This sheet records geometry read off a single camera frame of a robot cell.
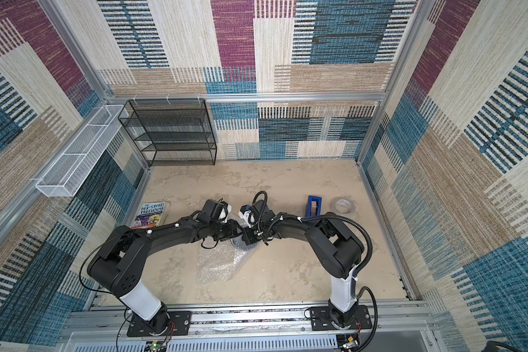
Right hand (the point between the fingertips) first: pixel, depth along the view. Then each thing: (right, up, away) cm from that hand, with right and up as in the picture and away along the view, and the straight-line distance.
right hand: (247, 239), depth 91 cm
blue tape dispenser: (+28, +13, +3) cm, 31 cm away
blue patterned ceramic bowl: (-3, 0, -5) cm, 6 cm away
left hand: (-2, +3, 0) cm, 4 cm away
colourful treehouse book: (-43, +9, +6) cm, 44 cm away
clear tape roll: (+44, +13, +10) cm, 47 cm away
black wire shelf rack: (-39, +49, +20) cm, 65 cm away
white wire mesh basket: (-56, +27, -20) cm, 65 cm away
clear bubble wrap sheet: (-9, -7, -5) cm, 12 cm away
